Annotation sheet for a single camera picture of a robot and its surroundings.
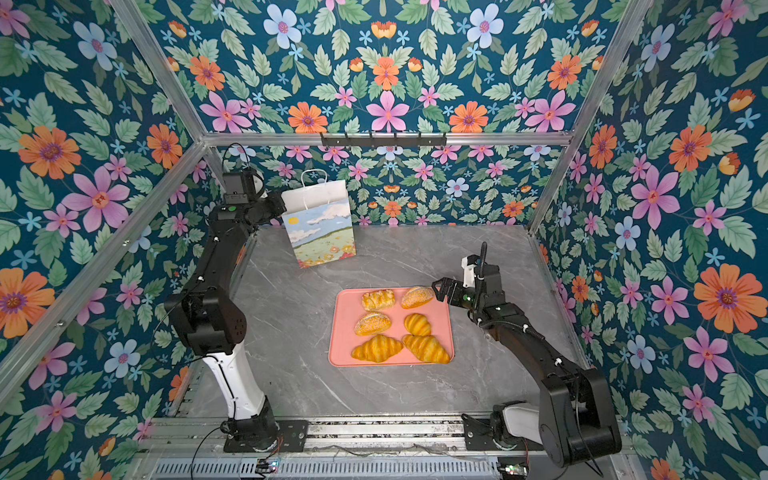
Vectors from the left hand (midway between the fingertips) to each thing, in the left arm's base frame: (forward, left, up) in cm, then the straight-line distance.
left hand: (283, 189), depth 86 cm
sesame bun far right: (-23, -38, -28) cm, 52 cm away
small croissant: (-32, -37, -27) cm, 57 cm away
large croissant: (-39, -25, -27) cm, 54 cm away
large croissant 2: (-40, -39, -27) cm, 62 cm away
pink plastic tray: (-24, -15, -31) cm, 42 cm away
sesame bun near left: (-31, -24, -27) cm, 48 cm away
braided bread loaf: (-23, -26, -28) cm, 44 cm away
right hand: (-25, -46, -18) cm, 55 cm away
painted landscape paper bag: (-2, -8, -9) cm, 13 cm away
